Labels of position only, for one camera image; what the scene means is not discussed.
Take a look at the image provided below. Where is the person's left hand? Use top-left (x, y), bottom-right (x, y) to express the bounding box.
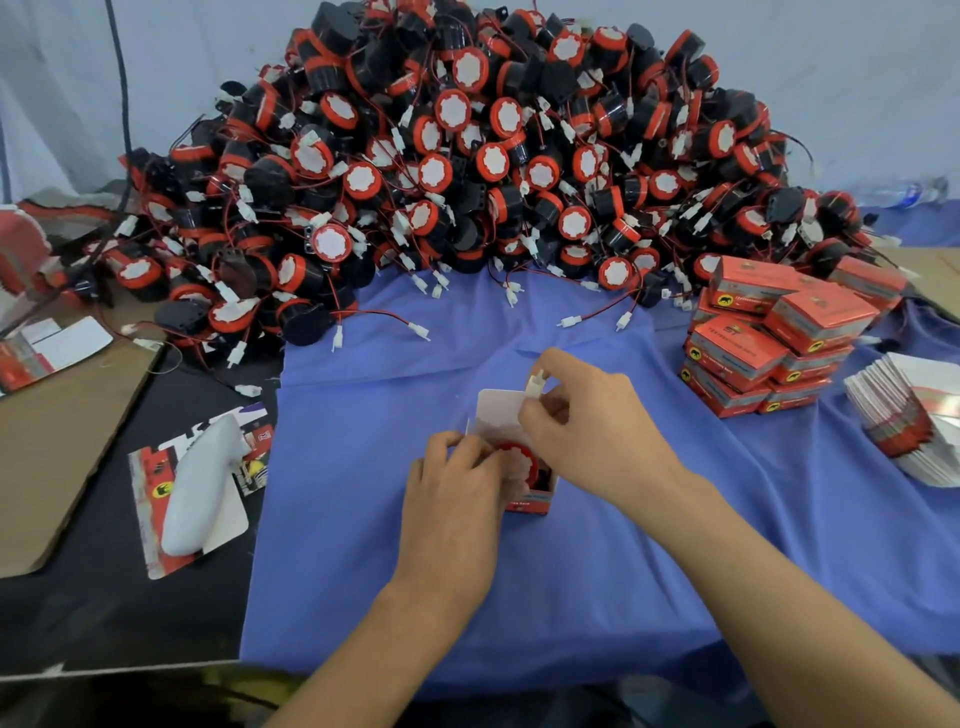
top-left (390, 430), bottom-right (512, 605)

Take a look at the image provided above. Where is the person's right hand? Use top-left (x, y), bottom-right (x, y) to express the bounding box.
top-left (517, 348), bottom-right (695, 515)

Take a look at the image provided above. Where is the pile of black red buzzers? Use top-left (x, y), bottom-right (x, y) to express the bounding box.
top-left (60, 0), bottom-right (909, 350)

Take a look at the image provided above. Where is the stack of box blanks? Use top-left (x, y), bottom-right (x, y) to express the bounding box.
top-left (844, 352), bottom-right (960, 489)

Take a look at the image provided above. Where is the person's left forearm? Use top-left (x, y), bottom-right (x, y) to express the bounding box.
top-left (267, 577), bottom-right (489, 728)

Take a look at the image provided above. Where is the person's right forearm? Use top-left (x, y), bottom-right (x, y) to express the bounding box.
top-left (637, 468), bottom-right (960, 728)

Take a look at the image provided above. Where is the blue table cloth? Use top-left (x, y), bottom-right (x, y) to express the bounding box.
top-left (240, 202), bottom-right (960, 695)

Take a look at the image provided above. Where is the brown cardboard sheet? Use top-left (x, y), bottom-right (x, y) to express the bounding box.
top-left (897, 247), bottom-right (960, 320)

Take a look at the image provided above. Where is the clear plastic water bottle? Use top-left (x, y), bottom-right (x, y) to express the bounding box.
top-left (862, 177), bottom-right (950, 212)

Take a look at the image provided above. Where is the brown cardboard piece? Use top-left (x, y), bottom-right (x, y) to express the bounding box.
top-left (0, 307), bottom-right (164, 579)

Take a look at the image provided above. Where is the black hanging cable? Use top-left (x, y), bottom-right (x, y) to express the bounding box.
top-left (105, 0), bottom-right (134, 189)

